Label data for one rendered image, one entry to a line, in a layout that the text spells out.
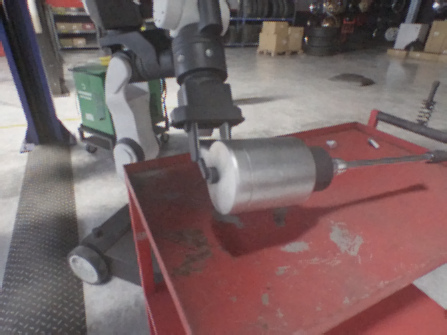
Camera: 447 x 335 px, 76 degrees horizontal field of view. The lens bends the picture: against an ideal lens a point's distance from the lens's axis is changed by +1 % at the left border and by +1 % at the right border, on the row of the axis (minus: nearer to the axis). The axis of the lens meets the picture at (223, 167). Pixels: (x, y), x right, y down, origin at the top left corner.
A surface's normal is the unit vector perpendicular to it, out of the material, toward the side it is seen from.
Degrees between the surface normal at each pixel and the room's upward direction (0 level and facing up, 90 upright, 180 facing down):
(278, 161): 42
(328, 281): 0
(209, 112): 54
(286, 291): 0
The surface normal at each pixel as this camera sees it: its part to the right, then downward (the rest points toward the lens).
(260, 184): 0.40, 0.14
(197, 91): 0.38, -0.16
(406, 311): 0.03, -0.88
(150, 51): -0.38, 0.43
